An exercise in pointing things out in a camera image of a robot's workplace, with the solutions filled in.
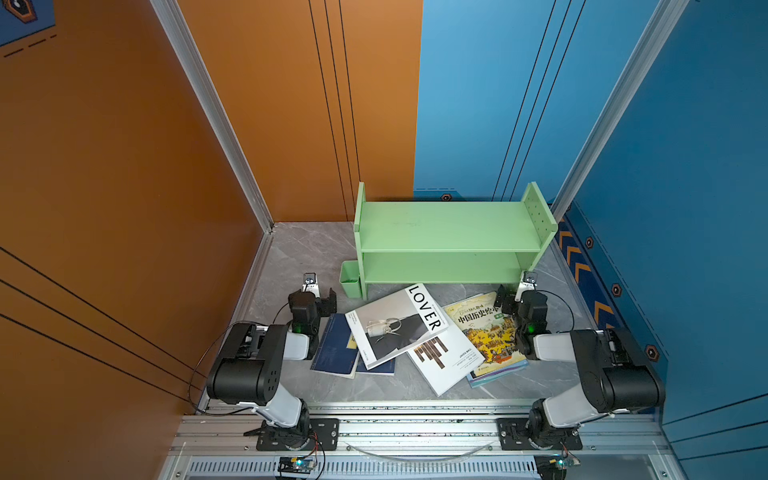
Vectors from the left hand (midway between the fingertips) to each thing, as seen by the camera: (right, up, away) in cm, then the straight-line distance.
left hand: (317, 286), depth 95 cm
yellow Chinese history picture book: (+54, -13, -5) cm, 56 cm away
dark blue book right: (+23, -21, -13) cm, 34 cm away
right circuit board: (+63, -40, -24) cm, 79 cm away
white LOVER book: (+25, -10, -10) cm, 29 cm away
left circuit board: (0, -40, -24) cm, 47 cm away
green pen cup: (+9, +3, +6) cm, 11 cm away
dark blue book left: (+7, -19, -10) cm, 22 cm away
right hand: (+64, -1, -1) cm, 64 cm away
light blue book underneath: (+49, -24, -14) cm, 56 cm away
